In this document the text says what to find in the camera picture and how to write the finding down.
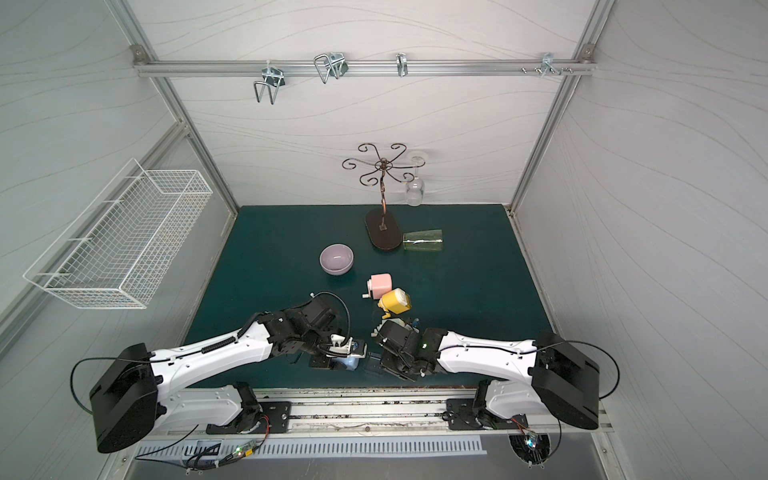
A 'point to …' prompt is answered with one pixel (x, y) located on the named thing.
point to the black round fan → (532, 448)
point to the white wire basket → (116, 254)
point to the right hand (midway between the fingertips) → (380, 366)
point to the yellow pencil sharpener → (394, 301)
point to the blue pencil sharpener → (350, 363)
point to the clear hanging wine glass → (415, 186)
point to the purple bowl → (336, 259)
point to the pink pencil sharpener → (378, 284)
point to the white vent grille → (295, 448)
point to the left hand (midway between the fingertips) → (346, 351)
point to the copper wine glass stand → (383, 228)
